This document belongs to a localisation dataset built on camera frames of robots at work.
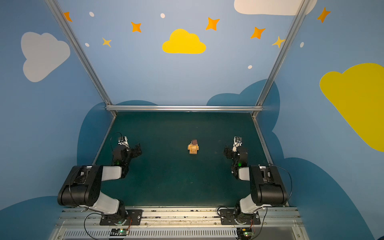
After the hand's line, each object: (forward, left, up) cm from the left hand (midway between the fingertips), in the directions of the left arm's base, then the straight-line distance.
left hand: (134, 145), depth 94 cm
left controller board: (-45, -3, -7) cm, 46 cm away
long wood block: (0, -36, -1) cm, 36 cm away
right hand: (+1, -65, +1) cm, 65 cm away
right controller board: (-45, -64, -7) cm, 78 cm away
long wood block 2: (-2, -37, -5) cm, 38 cm away
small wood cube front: (0, -38, +1) cm, 38 cm away
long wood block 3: (-1, -39, -3) cm, 39 cm away
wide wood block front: (-2, -38, 0) cm, 38 cm away
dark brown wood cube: (+1, -39, +4) cm, 39 cm away
